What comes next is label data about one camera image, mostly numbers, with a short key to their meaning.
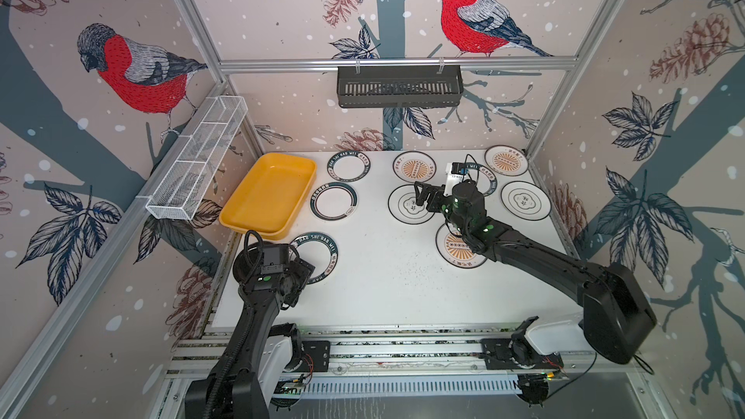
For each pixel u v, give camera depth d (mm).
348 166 1188
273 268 658
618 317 415
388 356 755
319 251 933
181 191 710
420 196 754
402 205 1043
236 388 390
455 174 711
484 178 1131
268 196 1070
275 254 671
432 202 728
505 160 1183
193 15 798
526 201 1063
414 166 1178
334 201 1067
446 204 713
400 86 1047
